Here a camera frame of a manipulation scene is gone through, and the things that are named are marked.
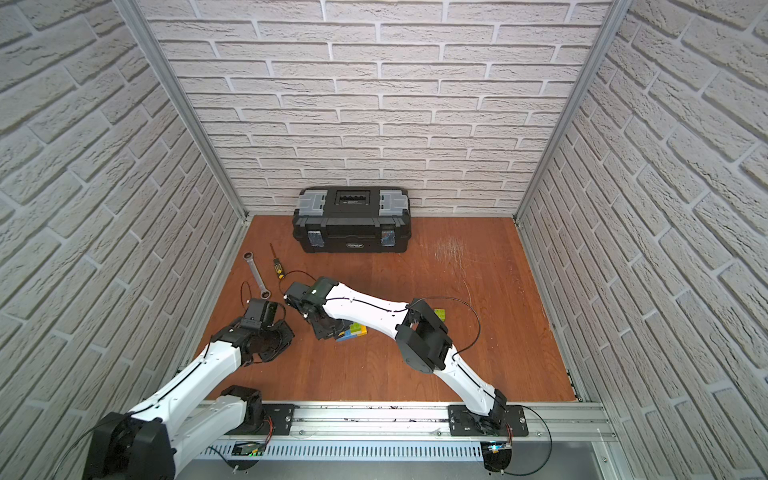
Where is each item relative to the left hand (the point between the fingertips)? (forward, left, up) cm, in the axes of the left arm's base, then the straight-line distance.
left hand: (296, 331), depth 86 cm
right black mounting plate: (-24, -47, -2) cm, 52 cm away
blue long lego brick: (-5, -16, +9) cm, 19 cm away
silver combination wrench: (+14, +14, -3) cm, 20 cm away
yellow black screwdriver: (+25, +12, -2) cm, 28 cm away
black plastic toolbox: (+32, -15, +15) cm, 38 cm away
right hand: (0, -13, +2) cm, 13 cm away
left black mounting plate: (-21, 0, -2) cm, 21 cm away
